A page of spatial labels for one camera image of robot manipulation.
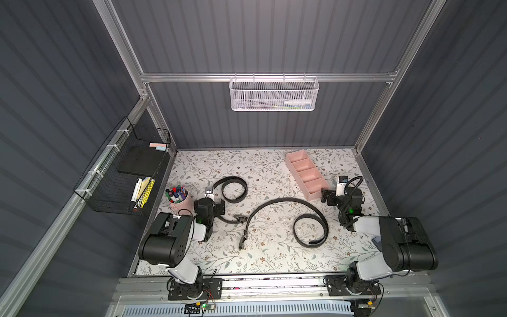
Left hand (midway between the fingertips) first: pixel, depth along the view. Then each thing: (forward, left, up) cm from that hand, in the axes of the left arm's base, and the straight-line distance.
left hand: (210, 200), depth 95 cm
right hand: (+3, -61, +5) cm, 61 cm away
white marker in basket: (-10, +20, +25) cm, 33 cm away
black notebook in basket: (+3, +23, +26) cm, 35 cm away
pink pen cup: (-5, +12, +7) cm, 14 cm away
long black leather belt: (-6, -51, -3) cm, 52 cm away
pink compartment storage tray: (+16, -51, -1) cm, 53 cm away
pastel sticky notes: (+12, +18, +24) cm, 33 cm away
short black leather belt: (-10, -15, -1) cm, 18 cm away
